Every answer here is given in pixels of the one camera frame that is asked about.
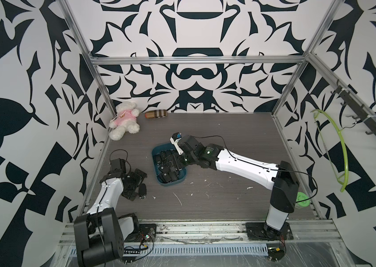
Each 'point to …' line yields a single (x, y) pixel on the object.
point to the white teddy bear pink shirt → (125, 120)
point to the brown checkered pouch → (156, 114)
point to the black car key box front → (164, 177)
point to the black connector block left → (129, 255)
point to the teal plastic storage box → (162, 147)
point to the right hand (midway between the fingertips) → (172, 156)
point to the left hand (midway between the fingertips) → (141, 180)
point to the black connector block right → (275, 253)
